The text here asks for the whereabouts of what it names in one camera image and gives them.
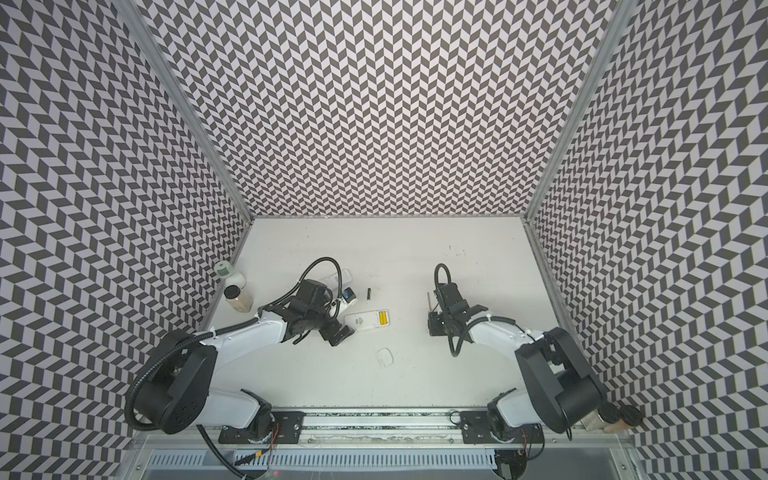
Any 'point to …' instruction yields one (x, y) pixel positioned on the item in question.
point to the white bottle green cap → (228, 275)
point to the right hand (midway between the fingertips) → (436, 331)
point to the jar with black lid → (239, 300)
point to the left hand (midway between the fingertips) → (343, 319)
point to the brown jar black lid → (630, 417)
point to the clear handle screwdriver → (429, 301)
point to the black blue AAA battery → (369, 294)
